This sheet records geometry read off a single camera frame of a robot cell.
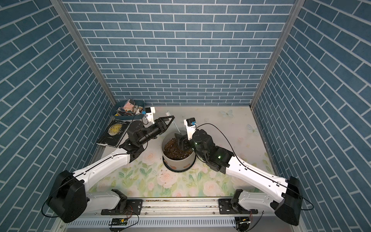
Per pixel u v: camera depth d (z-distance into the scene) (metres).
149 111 0.69
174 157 0.81
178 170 0.83
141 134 0.61
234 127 1.09
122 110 1.16
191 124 0.58
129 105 1.12
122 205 0.65
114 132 1.02
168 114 0.72
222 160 0.50
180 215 0.73
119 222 0.72
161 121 0.67
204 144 0.50
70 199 0.41
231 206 0.66
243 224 0.71
